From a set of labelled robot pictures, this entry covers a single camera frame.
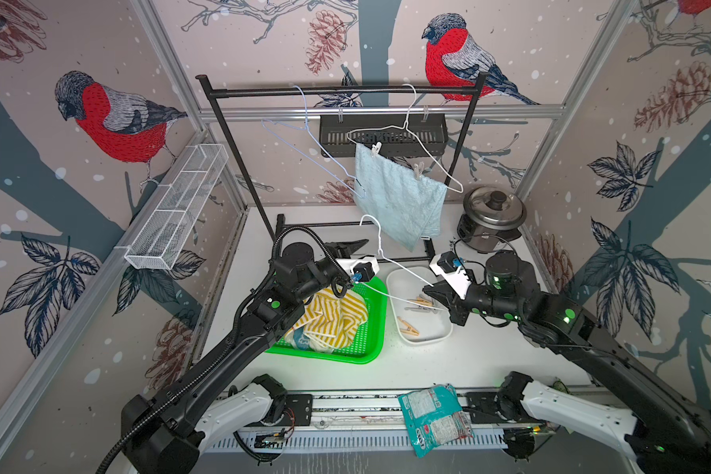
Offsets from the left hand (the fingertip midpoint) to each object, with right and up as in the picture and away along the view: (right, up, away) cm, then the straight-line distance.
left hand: (369, 237), depth 66 cm
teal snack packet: (+16, -44, +3) cm, 47 cm away
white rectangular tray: (+16, -26, +22) cm, 38 cm away
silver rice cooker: (+40, +5, +27) cm, 49 cm away
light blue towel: (+12, +9, +24) cm, 28 cm away
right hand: (+13, -10, -2) cm, 17 cm away
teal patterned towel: (-20, -30, +17) cm, 40 cm away
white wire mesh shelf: (-53, +9, +14) cm, 55 cm away
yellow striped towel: (-11, -24, +15) cm, 30 cm away
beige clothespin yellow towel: (+13, -28, +20) cm, 37 cm away
